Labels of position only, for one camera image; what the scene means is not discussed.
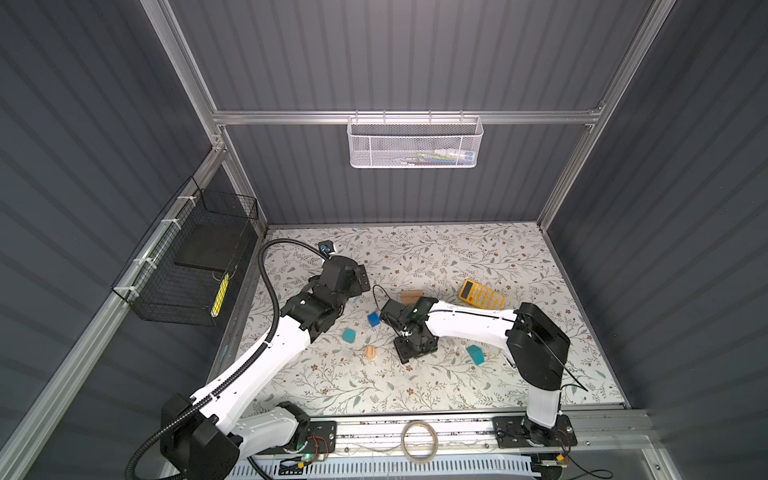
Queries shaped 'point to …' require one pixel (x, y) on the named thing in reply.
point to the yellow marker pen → (220, 295)
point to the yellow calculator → (482, 295)
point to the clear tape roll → (435, 437)
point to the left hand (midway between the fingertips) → (347, 272)
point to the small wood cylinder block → (370, 352)
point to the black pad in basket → (215, 246)
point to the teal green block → (476, 353)
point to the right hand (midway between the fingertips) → (412, 357)
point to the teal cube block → (349, 335)
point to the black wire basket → (184, 270)
